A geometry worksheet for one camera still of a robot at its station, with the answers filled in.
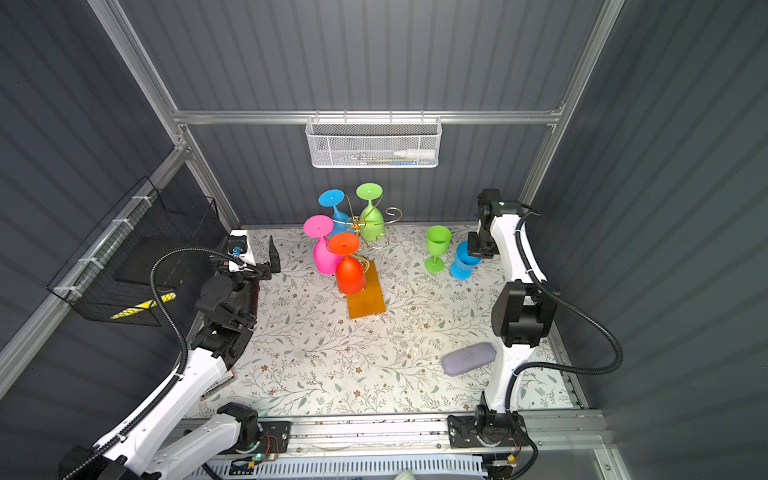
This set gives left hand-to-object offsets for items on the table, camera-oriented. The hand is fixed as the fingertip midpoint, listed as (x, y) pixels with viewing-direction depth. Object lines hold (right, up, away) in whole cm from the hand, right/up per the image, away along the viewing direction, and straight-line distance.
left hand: (246, 240), depth 69 cm
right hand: (+62, -4, +21) cm, 66 cm away
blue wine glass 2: (+17, +13, +15) cm, 26 cm away
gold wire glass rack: (+24, +3, +10) cm, 26 cm away
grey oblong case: (+55, -32, +14) cm, 66 cm away
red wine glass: (+23, -8, +7) cm, 25 cm away
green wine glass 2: (+28, +6, +18) cm, 34 cm away
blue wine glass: (+55, -7, +20) cm, 59 cm away
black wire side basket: (-27, -5, +2) cm, 27 cm away
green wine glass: (+49, +1, +28) cm, 57 cm away
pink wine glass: (+16, +4, +5) cm, 18 cm away
